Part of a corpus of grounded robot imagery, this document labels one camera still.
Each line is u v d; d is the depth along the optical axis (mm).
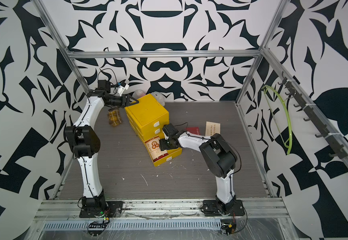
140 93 1113
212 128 1049
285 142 706
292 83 695
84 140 572
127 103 827
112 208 744
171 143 741
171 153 861
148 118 829
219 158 504
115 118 1081
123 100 814
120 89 853
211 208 743
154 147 942
